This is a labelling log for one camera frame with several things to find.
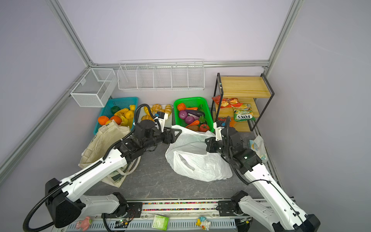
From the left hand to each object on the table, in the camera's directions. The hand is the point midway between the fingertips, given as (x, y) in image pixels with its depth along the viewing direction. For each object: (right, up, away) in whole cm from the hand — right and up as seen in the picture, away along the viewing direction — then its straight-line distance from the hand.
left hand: (176, 132), depth 71 cm
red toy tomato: (+16, +1, +29) cm, 33 cm away
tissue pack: (+49, -10, +19) cm, 54 cm away
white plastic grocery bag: (+6, -9, -11) cm, 16 cm away
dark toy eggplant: (+11, +12, +40) cm, 44 cm away
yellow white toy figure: (+13, -42, -3) cm, 44 cm away
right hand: (+15, -4, 0) cm, 15 cm away
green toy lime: (-54, +15, +43) cm, 70 cm away
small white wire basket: (-61, +28, +30) cm, 73 cm away
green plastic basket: (+9, +21, +44) cm, 50 cm away
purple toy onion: (+1, +10, +37) cm, 38 cm away
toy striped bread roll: (-26, +8, +37) cm, 46 cm away
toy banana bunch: (-40, +9, +34) cm, 54 cm away
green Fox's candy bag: (+41, +11, +19) cm, 46 cm away
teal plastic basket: (-47, +20, +44) cm, 68 cm away
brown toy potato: (+10, +1, +30) cm, 32 cm away
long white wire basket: (-13, +38, +27) cm, 49 cm away
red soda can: (+29, +7, +27) cm, 40 cm away
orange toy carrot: (+11, +4, +33) cm, 35 cm away
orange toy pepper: (0, +17, +40) cm, 44 cm away
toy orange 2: (-47, +7, +33) cm, 58 cm away
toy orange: (-54, +6, +27) cm, 61 cm away
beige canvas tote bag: (-42, -4, +9) cm, 43 cm away
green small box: (-8, -43, -3) cm, 44 cm away
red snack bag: (+29, +17, +15) cm, 37 cm away
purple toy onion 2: (+6, +7, +34) cm, 35 cm away
